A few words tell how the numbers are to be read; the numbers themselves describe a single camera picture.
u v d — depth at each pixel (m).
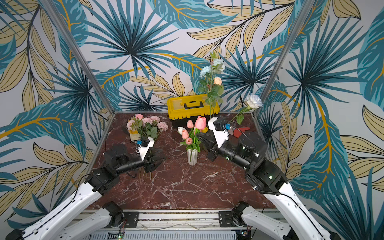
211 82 0.78
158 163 0.63
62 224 0.43
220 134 0.43
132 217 0.74
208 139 0.49
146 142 0.56
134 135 1.03
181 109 1.01
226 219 0.73
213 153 0.45
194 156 0.84
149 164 0.59
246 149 0.38
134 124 1.04
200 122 0.48
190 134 0.73
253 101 0.65
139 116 1.04
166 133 1.07
